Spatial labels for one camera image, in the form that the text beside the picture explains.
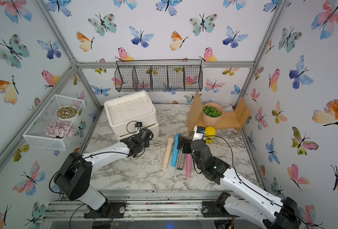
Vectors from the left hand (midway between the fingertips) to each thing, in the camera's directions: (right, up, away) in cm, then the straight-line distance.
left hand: (144, 137), depth 91 cm
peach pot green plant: (+43, +15, 0) cm, 45 cm away
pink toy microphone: (+28, -16, -4) cm, 32 cm away
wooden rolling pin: (+16, -3, +5) cm, 17 cm away
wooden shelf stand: (+58, +11, +9) cm, 60 cm away
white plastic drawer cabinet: (-12, +15, -4) cm, 20 cm away
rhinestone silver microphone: (+23, -13, -2) cm, 26 cm away
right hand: (+25, +3, -17) cm, 31 cm away
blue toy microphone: (+19, -13, 0) cm, 23 cm away
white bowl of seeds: (-35, +14, -19) cm, 42 cm away
